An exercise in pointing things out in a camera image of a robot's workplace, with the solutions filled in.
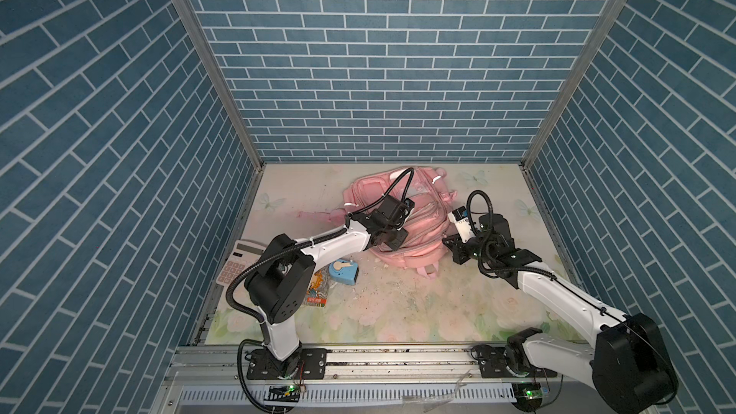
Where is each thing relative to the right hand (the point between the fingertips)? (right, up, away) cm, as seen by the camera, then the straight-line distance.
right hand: (444, 235), depth 85 cm
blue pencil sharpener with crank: (-30, -11, -1) cm, 32 cm away
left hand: (-13, 0, +6) cm, 14 cm away
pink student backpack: (-4, +3, +4) cm, 6 cm away
